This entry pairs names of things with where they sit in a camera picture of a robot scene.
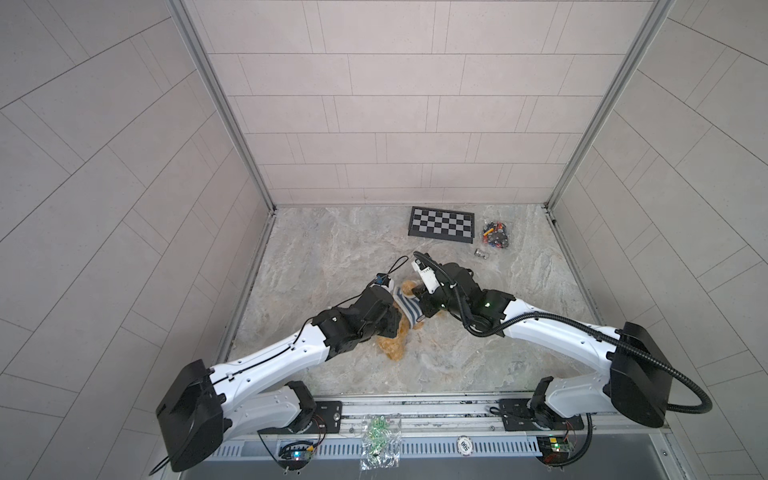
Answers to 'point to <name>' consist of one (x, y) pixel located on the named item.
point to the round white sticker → (465, 445)
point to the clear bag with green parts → (380, 446)
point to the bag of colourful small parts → (494, 233)
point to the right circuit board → (554, 450)
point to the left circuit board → (294, 456)
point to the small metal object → (478, 252)
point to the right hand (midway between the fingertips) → (411, 293)
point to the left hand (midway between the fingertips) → (406, 316)
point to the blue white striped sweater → (410, 306)
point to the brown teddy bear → (394, 347)
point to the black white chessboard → (442, 224)
